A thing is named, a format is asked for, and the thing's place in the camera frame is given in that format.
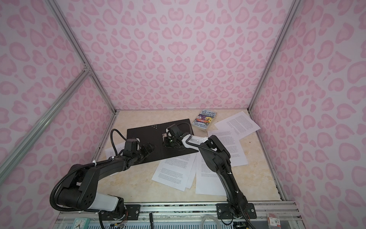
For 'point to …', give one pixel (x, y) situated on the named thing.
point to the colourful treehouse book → (204, 119)
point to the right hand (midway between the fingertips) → (163, 143)
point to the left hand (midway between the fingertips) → (152, 147)
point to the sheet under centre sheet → (192, 173)
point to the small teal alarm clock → (81, 223)
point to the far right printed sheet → (238, 125)
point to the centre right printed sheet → (207, 182)
